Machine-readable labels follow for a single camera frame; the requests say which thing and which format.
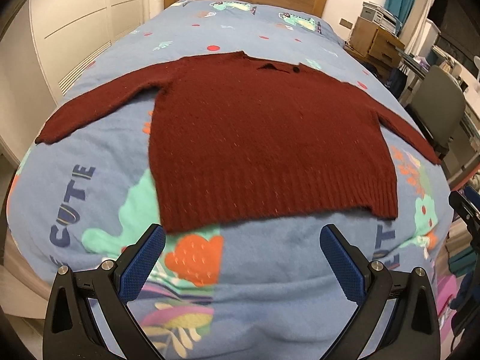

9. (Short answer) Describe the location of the dark red knitted sweater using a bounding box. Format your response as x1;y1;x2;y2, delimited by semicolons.
37;51;439;233

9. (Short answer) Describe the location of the grey office chair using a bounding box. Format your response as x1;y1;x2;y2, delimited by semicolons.
405;66;466;160

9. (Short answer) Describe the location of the cluttered desk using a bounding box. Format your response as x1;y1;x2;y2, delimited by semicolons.
399;47;479;151

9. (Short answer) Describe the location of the blue patterned bed blanket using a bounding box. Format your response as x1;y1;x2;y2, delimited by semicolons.
7;0;452;359

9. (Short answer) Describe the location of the wooden nightstand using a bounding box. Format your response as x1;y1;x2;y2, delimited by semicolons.
346;17;405;82

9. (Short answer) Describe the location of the grey box on nightstand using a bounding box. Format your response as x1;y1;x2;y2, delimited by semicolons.
360;2;397;35

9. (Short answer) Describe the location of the white wardrobe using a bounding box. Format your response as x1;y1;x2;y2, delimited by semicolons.
29;0;143;102

